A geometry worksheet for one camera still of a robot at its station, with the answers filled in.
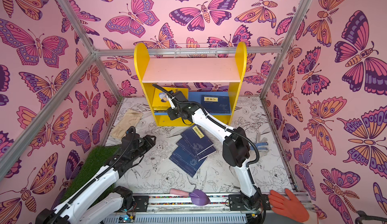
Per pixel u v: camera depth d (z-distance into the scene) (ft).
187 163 2.76
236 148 1.68
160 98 3.01
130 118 3.52
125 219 2.38
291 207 2.35
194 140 3.05
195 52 3.03
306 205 2.39
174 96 2.13
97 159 2.87
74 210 1.37
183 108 2.16
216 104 3.14
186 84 3.82
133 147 2.04
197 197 2.44
